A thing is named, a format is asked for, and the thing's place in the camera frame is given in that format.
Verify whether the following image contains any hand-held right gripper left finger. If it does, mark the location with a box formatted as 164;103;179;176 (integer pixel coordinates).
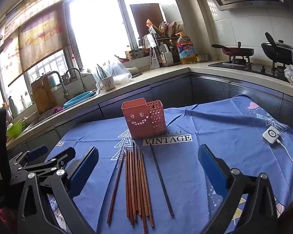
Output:
17;146;99;234

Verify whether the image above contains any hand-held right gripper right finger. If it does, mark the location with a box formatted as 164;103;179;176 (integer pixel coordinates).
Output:
198;144;279;234

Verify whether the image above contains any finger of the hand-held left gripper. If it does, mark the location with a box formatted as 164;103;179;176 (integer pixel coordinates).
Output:
18;147;76;176
8;144;49;168

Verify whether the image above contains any red-brown chopstick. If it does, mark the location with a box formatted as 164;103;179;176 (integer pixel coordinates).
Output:
107;151;126;225

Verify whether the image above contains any black chopstick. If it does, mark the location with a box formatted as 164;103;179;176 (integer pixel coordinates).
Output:
149;143;174;216

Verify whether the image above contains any bundle of brown chopsticks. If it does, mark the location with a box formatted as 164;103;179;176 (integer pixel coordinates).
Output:
125;144;155;234

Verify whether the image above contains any orange plastic utensil holder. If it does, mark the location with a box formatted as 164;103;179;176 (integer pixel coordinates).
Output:
121;98;167;140

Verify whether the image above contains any green plastic bowl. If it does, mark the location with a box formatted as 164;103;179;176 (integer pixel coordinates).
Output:
6;119;23;139

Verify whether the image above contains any blue printed tablecloth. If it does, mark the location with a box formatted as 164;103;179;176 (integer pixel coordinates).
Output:
45;95;293;234

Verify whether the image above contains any grey thermos bottle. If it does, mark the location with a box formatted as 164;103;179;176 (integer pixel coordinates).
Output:
8;96;19;117

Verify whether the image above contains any wooden cutting board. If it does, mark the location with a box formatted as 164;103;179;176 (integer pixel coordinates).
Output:
30;74;58;114

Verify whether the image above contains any blue plastic basin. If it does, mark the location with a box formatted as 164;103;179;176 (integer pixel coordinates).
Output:
63;91;93;108

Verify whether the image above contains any small white device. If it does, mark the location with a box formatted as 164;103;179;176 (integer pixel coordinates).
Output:
262;127;281;145

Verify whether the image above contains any metal kitchen faucet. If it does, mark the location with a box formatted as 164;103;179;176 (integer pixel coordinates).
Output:
65;67;87;92
40;71;70;99

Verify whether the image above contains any narrow patterned roller blind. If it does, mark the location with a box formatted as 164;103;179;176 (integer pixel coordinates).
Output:
0;35;23;87

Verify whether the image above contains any white enamel mug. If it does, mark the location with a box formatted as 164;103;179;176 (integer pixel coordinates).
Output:
98;76;116;90

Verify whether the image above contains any kitchen counter with dark cabinets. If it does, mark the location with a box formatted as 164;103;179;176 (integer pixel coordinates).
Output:
5;63;293;156

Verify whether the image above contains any plastic bag with scallions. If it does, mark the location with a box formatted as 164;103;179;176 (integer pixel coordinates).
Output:
91;55;132;83

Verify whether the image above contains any large patterned roller blind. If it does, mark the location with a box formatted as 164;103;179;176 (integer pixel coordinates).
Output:
18;10;71;72

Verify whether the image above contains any black gas stove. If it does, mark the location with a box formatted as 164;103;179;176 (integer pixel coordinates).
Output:
208;55;291;82

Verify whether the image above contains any red black frying pan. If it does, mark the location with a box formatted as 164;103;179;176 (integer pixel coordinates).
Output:
211;41;255;57

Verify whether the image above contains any cooking oil bottle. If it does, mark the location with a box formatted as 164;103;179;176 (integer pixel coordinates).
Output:
176;32;196;65

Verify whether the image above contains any packaged kitchen knife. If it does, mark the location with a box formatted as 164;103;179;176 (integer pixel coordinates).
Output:
149;47;160;69

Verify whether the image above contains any white plastic jug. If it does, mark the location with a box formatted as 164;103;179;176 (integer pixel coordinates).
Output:
159;42;174;67

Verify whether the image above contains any row of seasoning jars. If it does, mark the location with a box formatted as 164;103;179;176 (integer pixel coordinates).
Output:
124;49;150;60

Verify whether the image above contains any kitchen window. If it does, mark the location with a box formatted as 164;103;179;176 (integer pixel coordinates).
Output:
61;0;172;71

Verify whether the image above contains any black wok with lid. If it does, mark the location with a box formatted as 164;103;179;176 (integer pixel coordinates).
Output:
261;32;293;65

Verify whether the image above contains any rack of food packets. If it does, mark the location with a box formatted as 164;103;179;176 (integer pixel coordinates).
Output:
143;18;186;44

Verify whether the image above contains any brown board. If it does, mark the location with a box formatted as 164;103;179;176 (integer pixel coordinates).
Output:
130;3;167;49

